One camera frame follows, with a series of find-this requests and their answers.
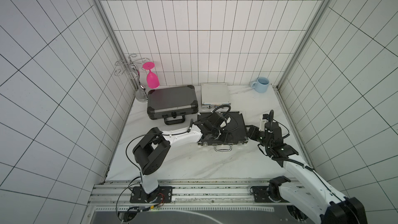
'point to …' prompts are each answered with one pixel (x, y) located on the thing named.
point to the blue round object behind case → (261, 85)
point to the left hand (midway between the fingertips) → (226, 139)
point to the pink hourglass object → (153, 81)
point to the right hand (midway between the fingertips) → (248, 124)
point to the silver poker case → (214, 95)
